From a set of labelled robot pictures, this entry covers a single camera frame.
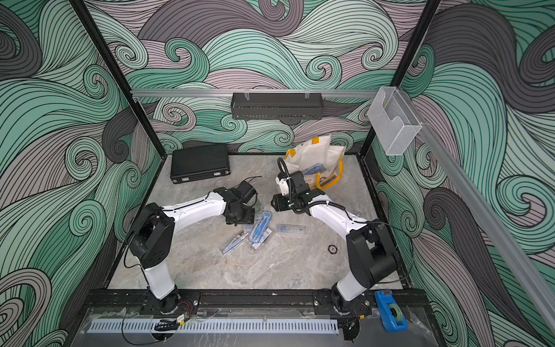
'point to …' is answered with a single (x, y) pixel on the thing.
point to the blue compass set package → (266, 217)
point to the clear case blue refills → (259, 232)
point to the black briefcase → (199, 162)
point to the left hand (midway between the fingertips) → (247, 218)
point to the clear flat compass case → (290, 228)
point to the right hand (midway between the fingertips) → (273, 203)
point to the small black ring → (332, 249)
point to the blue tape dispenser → (392, 314)
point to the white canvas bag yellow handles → (321, 163)
